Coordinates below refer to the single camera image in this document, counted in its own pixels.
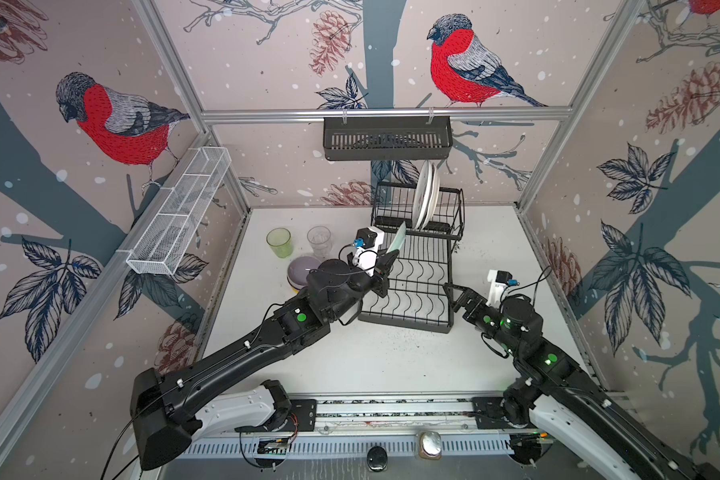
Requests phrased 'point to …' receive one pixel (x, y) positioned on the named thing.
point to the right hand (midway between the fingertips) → (448, 294)
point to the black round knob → (377, 458)
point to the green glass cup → (280, 240)
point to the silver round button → (430, 445)
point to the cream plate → (436, 189)
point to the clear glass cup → (320, 239)
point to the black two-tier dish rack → (421, 279)
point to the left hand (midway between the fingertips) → (397, 253)
